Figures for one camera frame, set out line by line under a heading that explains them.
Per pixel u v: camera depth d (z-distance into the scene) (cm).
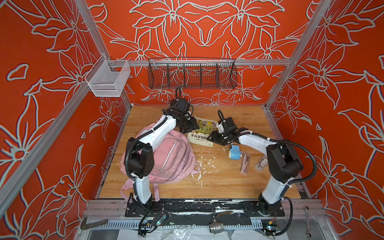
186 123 75
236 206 74
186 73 100
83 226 68
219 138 83
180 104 71
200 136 101
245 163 87
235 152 87
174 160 81
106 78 92
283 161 48
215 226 66
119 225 70
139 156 51
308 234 66
